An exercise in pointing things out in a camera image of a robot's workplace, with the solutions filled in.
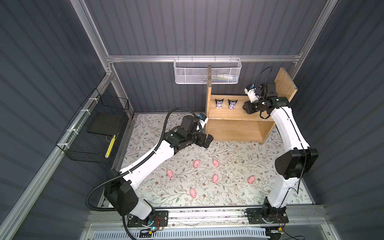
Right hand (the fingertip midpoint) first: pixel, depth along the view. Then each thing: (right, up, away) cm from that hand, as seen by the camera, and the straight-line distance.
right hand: (249, 105), depth 85 cm
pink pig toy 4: (-32, -49, -4) cm, 58 cm away
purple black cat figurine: (-18, +1, -2) cm, 18 cm away
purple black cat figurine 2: (-11, 0, -4) cm, 12 cm away
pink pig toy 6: (+1, -43, 0) cm, 43 cm away
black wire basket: (-81, -16, -12) cm, 83 cm away
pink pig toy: (-30, -35, +6) cm, 47 cm away
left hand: (-25, -16, -8) cm, 31 cm away
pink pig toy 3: (-19, -42, +1) cm, 46 cm away
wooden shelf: (-11, -8, +9) cm, 17 cm away
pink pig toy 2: (-18, -35, +6) cm, 40 cm away
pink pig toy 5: (-46, -40, +2) cm, 61 cm away
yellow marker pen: (-71, -21, -16) cm, 76 cm away
